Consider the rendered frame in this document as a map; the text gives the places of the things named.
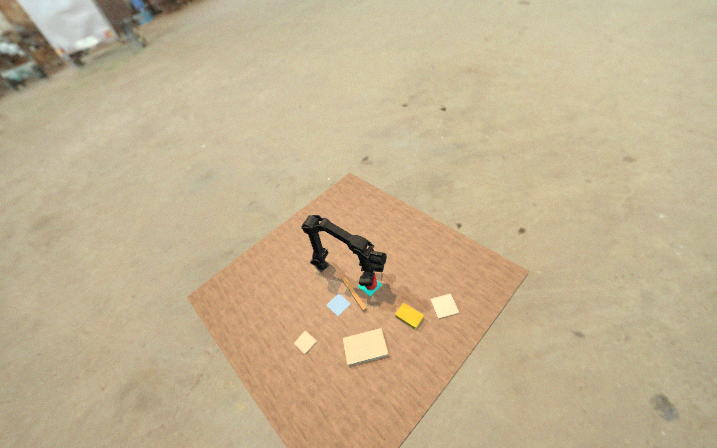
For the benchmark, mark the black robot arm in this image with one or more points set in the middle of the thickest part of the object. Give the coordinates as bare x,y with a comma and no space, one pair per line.
356,243

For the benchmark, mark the orange wooden bar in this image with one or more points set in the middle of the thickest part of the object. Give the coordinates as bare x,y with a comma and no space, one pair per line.
353,293

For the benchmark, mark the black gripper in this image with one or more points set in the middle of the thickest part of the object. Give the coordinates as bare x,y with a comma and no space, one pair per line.
367,277

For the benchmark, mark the yellow block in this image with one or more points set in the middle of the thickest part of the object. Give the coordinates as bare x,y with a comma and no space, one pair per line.
409,315

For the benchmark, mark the red cup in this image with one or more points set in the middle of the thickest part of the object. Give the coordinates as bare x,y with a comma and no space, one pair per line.
374,286

